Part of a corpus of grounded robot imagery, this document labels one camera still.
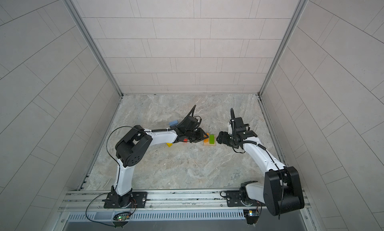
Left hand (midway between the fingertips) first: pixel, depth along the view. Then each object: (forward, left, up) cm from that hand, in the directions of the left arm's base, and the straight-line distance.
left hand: (212, 136), depth 89 cm
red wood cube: (-8, +15, +11) cm, 20 cm away
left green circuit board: (-40, +41, 0) cm, 57 cm away
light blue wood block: (+11, +25, -4) cm, 28 cm away
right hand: (-3, -5, +2) cm, 6 cm away
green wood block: (-1, 0, -1) cm, 2 cm away
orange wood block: (-3, +4, 0) cm, 5 cm away
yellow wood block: (-4, +26, -3) cm, 26 cm away
